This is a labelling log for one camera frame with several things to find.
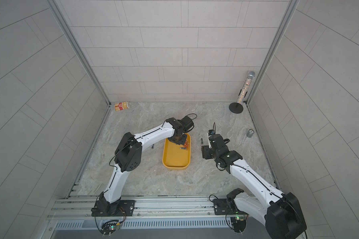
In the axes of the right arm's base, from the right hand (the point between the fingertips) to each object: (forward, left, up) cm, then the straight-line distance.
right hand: (206, 147), depth 84 cm
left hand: (+9, +14, -5) cm, 17 cm away
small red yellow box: (+41, +58, -3) cm, 71 cm away
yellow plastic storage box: (-1, +18, -5) cm, 19 cm away
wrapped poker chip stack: (+11, -31, -6) cm, 33 cm away
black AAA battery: (+7, +1, -7) cm, 11 cm away
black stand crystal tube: (+35, -30, -6) cm, 46 cm away
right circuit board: (-35, -11, -8) cm, 37 cm away
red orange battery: (+7, +11, -7) cm, 15 cm away
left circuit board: (-32, +49, -9) cm, 59 cm away
